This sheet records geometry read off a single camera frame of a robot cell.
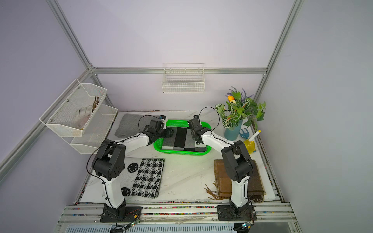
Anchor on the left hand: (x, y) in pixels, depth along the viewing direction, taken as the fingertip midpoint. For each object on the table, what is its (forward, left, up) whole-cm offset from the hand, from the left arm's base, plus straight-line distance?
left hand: (172, 131), depth 99 cm
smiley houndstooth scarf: (-30, +14, -4) cm, 34 cm away
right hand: (-1, -20, 0) cm, 20 cm away
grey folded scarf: (+9, +32, -4) cm, 33 cm away
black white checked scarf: (-3, -7, -6) cm, 10 cm away
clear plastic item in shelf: (-6, +46, +22) cm, 52 cm away
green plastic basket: (+17, -1, -11) cm, 20 cm away
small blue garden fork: (+2, -53, -6) cm, 53 cm away
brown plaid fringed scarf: (-38, -49, -5) cm, 62 cm away
